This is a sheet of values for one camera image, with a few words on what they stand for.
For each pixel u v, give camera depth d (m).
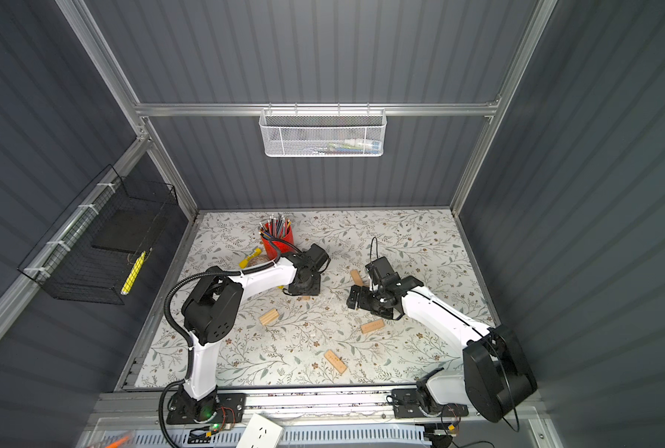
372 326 0.88
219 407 0.72
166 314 0.50
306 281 0.78
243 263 1.02
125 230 0.74
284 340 0.86
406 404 0.73
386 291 0.65
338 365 0.80
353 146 0.92
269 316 0.89
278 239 0.99
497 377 0.42
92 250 0.72
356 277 0.99
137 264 0.70
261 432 0.67
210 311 0.53
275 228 0.97
